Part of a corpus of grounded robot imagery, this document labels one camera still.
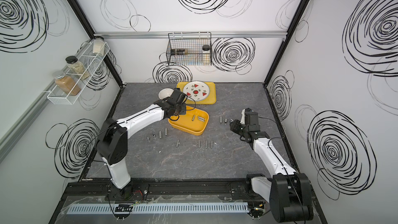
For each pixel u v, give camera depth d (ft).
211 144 2.92
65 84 2.10
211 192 2.51
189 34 2.99
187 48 3.17
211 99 3.65
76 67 2.32
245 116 2.23
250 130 2.14
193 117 3.26
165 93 3.56
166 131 3.06
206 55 2.77
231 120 3.21
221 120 3.24
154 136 2.99
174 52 3.08
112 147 1.55
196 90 3.80
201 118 3.25
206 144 2.92
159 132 3.06
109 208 2.28
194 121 3.25
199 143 2.92
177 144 2.92
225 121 3.24
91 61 3.06
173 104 2.32
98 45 2.83
